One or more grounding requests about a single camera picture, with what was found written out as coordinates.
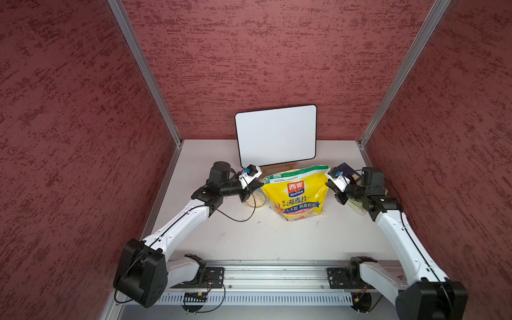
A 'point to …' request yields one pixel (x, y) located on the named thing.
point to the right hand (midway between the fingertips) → (329, 184)
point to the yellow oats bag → (298, 194)
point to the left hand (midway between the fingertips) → (259, 184)
